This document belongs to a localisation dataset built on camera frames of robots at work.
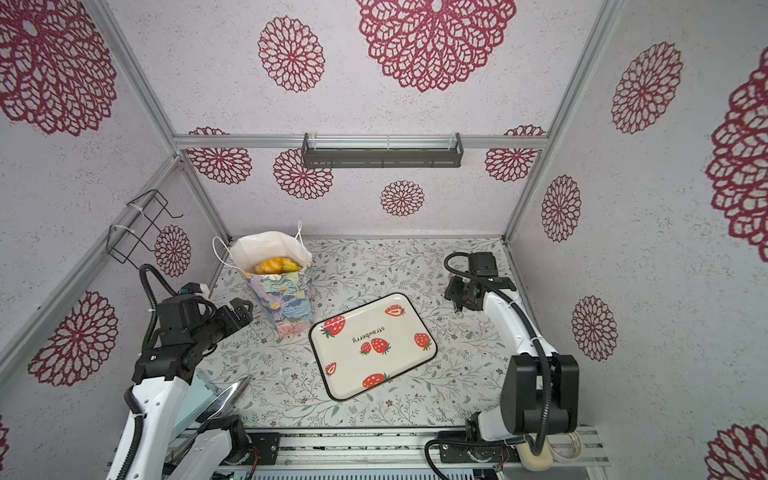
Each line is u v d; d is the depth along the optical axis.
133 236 0.76
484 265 0.68
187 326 0.56
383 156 0.92
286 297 0.83
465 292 0.78
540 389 0.43
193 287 0.65
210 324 0.63
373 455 0.73
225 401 0.81
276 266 0.86
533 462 0.69
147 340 0.53
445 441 0.74
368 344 0.92
